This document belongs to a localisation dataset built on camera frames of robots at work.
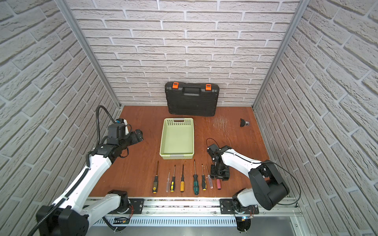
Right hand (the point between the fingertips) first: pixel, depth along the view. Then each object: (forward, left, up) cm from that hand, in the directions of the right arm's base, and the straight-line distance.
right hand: (219, 179), depth 83 cm
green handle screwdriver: (-3, +14, +2) cm, 14 cm away
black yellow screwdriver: (-3, +27, +2) cm, 27 cm away
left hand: (+23, +45, +20) cm, 54 cm away
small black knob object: (+39, -25, +1) cm, 46 cm away
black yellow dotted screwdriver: (-1, +36, +2) cm, 36 cm away
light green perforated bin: (+26, +25, +1) cm, 36 cm away
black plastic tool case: (+47, +13, +20) cm, 53 cm away
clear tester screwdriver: (-1, +30, +1) cm, 30 cm away
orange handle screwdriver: (-1, +21, +1) cm, 22 cm away
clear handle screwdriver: (0, +6, +1) cm, 6 cm away
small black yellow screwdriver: (-2, +9, +1) cm, 9 cm away
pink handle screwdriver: (-4, +1, +1) cm, 4 cm away
